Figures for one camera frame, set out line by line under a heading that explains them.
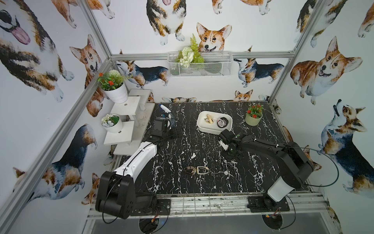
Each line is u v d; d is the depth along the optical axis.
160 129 0.65
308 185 0.82
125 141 0.82
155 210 0.72
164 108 0.95
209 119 1.07
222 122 1.03
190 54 0.78
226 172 0.86
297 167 0.46
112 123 0.80
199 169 0.86
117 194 0.40
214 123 1.07
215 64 0.93
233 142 0.66
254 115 1.00
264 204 0.68
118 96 0.87
